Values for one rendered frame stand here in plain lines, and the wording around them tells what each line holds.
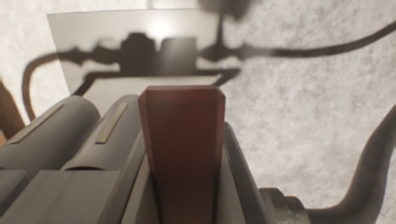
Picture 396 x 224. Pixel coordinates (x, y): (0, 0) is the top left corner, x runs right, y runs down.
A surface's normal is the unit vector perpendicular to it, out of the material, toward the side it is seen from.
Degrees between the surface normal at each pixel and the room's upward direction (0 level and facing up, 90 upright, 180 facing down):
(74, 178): 90
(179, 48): 0
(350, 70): 0
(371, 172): 101
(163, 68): 0
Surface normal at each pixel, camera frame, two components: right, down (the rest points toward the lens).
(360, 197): -0.18, -0.94
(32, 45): 0.04, 0.48
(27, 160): 0.63, -0.69
